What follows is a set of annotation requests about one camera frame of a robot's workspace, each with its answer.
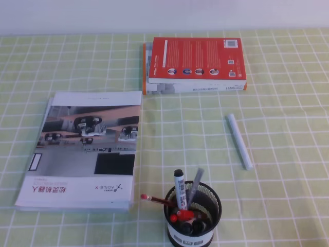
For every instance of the grey translucent pen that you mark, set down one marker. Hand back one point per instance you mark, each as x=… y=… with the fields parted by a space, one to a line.
x=194 y=187

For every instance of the light blue pen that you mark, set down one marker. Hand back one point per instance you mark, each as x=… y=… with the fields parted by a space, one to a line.
x=240 y=142

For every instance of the red marker in holder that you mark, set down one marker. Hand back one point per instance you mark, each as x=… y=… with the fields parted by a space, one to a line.
x=182 y=215

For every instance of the black mesh pen holder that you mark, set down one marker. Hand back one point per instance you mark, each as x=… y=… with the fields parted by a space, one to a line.
x=199 y=231

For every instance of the white black cap marker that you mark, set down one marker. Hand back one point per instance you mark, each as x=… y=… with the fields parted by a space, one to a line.
x=180 y=189

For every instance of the red cover book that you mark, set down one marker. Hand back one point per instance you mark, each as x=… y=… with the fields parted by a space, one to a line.
x=197 y=60

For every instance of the red pencil with eraser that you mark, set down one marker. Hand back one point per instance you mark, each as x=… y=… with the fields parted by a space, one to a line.
x=158 y=200

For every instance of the white grey robotics booklet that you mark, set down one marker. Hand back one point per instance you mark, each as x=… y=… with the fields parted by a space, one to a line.
x=85 y=154

